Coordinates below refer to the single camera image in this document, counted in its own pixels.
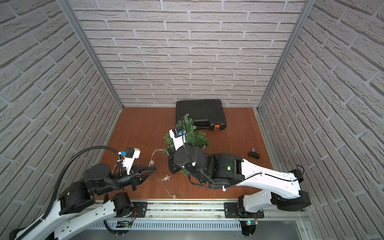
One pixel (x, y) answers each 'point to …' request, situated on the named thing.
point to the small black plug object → (254, 153)
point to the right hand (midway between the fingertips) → (170, 150)
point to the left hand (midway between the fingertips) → (157, 169)
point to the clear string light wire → (166, 178)
